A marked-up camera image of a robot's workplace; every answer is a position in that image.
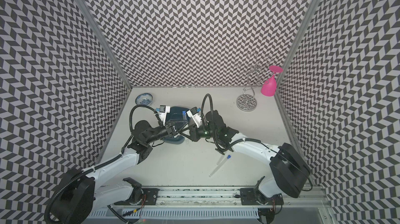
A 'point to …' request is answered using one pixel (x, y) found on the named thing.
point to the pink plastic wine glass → (269, 87)
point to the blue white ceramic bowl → (144, 98)
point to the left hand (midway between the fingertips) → (187, 123)
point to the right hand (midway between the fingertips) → (181, 135)
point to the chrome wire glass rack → (253, 72)
